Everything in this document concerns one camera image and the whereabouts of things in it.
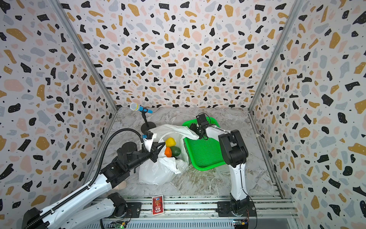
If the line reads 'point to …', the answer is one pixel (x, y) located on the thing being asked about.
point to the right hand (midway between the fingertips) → (190, 131)
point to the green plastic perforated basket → (205, 154)
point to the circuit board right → (241, 223)
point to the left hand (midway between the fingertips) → (165, 143)
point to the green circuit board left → (117, 224)
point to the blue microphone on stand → (147, 126)
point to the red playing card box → (157, 205)
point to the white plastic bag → (165, 168)
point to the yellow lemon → (170, 142)
